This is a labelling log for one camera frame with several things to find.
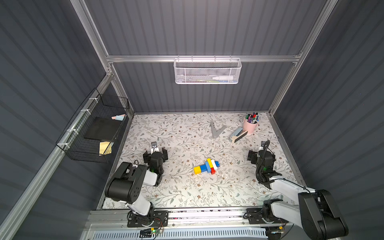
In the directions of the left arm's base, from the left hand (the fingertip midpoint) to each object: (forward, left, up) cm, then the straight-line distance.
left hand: (155, 150), depth 92 cm
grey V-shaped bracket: (+16, -40, -5) cm, 43 cm away
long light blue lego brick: (-11, -33, -4) cm, 35 cm away
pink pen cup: (+18, -63, +6) cm, 65 cm away
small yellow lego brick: (-11, -26, -5) cm, 29 cm away
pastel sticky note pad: (+9, +17, +21) cm, 28 cm away
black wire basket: (-13, +27, +29) cm, 41 cm away
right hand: (-3, -64, +3) cm, 65 cm away
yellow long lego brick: (-7, -34, -4) cm, 35 cm away
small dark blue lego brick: (-10, -30, -4) cm, 32 cm away
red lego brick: (-12, -35, -5) cm, 38 cm away
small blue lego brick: (-7, -38, -4) cm, 39 cm away
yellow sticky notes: (-16, +12, +28) cm, 34 cm away
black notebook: (+1, +23, +21) cm, 31 cm away
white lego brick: (-9, -36, -3) cm, 37 cm away
